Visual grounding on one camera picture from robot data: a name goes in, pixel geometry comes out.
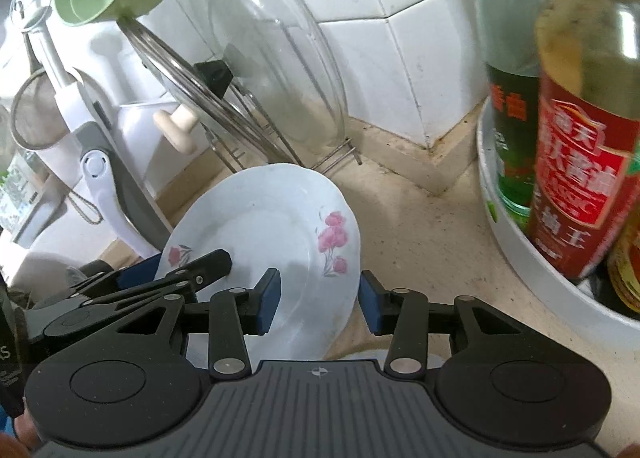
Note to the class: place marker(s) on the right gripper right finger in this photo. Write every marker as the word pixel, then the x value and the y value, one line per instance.
pixel 403 314

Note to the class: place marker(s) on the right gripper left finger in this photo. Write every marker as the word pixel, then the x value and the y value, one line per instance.
pixel 233 314

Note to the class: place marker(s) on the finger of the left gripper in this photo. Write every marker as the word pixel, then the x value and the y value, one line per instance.
pixel 139 273
pixel 102 289

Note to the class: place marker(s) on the large white floral plate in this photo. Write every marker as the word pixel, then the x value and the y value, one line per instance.
pixel 284 217

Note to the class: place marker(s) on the cream knob lid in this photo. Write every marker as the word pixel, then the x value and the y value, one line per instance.
pixel 177 126

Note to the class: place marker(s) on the white round condiment tray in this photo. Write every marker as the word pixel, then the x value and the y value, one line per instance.
pixel 592 320

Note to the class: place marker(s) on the glass pot lid black knob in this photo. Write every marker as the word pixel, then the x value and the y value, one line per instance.
pixel 206 88

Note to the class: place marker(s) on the yellow label vinegar bottle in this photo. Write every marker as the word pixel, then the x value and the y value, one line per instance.
pixel 623 266

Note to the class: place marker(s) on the red label soy sauce bottle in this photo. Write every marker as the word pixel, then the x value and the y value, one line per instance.
pixel 587 165

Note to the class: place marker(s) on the large clear glass lid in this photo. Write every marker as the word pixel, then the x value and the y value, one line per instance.
pixel 277 52

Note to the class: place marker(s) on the green label glass bottle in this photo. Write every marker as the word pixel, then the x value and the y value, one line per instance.
pixel 508 46

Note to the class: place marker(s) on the metal wire lid rack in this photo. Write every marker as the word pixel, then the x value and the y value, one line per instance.
pixel 234 157

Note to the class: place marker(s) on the wire mesh strainer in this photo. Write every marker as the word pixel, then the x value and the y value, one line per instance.
pixel 50 151

